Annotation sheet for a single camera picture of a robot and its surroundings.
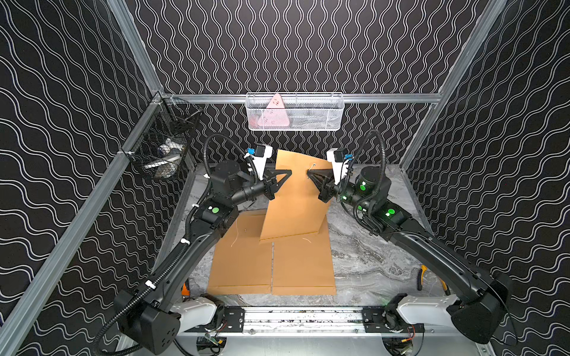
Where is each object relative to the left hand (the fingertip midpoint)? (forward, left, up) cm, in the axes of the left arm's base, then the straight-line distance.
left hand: (290, 167), depth 63 cm
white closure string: (-2, -8, -40) cm, 41 cm away
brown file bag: (-11, -7, -44) cm, 46 cm away
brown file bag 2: (-12, +18, -45) cm, 49 cm away
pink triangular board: (+35, +8, -6) cm, 37 cm away
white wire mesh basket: (+49, -10, -12) cm, 51 cm away
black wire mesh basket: (+20, +52, -12) cm, 57 cm away
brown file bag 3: (-6, -3, -12) cm, 13 cm away
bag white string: (-4, +22, -41) cm, 47 cm away
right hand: (+2, -5, -2) cm, 6 cm away
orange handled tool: (-24, +35, -41) cm, 59 cm away
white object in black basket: (+6, +42, -9) cm, 43 cm away
